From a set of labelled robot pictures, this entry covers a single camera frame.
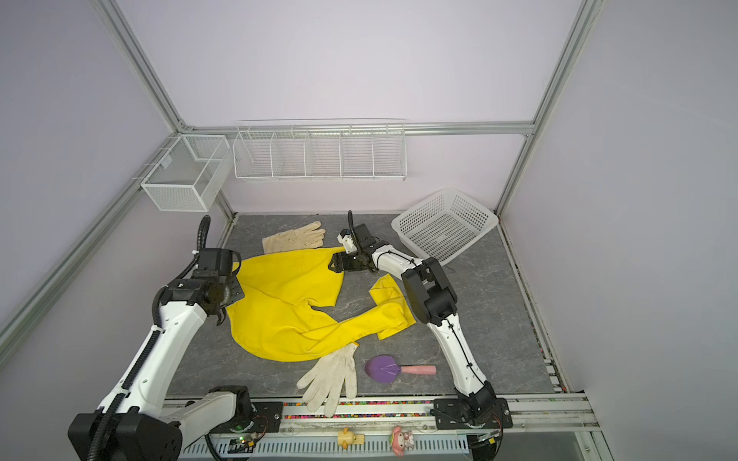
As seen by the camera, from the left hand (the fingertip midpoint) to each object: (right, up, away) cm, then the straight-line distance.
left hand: (226, 296), depth 77 cm
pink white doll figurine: (+47, -33, -9) cm, 58 cm away
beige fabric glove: (+14, +17, +35) cm, 41 cm away
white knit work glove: (+27, -24, +4) cm, 37 cm away
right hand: (+25, +6, +25) cm, 36 cm away
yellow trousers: (+9, -10, +14) cm, 19 cm away
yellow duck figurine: (+34, -32, -10) cm, 48 cm away
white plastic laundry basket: (+66, +21, +39) cm, 80 cm away
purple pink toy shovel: (+43, -21, +3) cm, 48 cm away
